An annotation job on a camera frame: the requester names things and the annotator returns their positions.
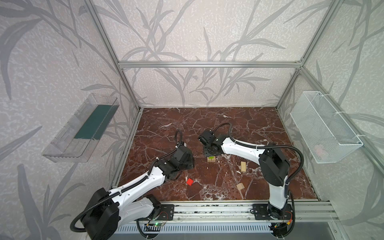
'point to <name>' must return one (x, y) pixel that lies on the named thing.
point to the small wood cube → (240, 186)
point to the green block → (211, 157)
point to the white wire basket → (328, 136)
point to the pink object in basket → (318, 150)
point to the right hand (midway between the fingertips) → (208, 147)
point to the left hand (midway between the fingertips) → (194, 156)
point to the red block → (190, 181)
